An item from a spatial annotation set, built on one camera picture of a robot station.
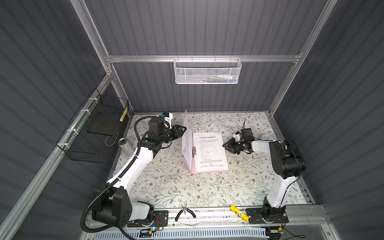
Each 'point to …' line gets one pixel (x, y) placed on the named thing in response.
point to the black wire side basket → (92, 135)
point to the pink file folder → (187, 151)
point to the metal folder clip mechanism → (194, 151)
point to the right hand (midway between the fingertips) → (225, 147)
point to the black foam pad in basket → (105, 123)
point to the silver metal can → (125, 147)
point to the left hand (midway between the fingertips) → (186, 128)
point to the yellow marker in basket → (123, 114)
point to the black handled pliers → (185, 209)
